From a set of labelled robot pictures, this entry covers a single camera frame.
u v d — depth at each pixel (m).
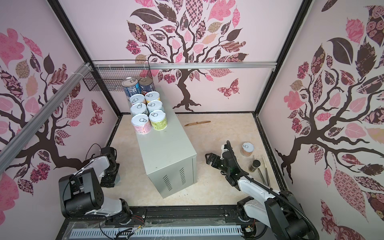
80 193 0.45
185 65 0.94
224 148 0.79
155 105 0.69
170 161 0.56
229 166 0.66
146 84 0.73
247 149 0.93
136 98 0.72
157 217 0.75
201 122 1.15
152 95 0.74
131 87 0.71
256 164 0.81
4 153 0.49
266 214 0.44
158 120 0.63
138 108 0.68
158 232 0.70
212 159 0.78
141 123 0.61
